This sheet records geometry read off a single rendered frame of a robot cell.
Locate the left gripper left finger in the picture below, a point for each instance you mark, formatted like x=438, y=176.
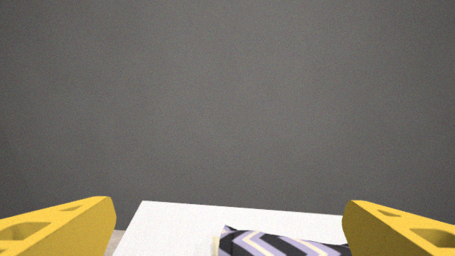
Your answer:
x=79, y=228

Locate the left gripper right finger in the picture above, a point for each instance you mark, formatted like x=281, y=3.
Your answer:
x=374, y=230

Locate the cream pillow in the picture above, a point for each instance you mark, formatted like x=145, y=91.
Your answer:
x=216, y=241

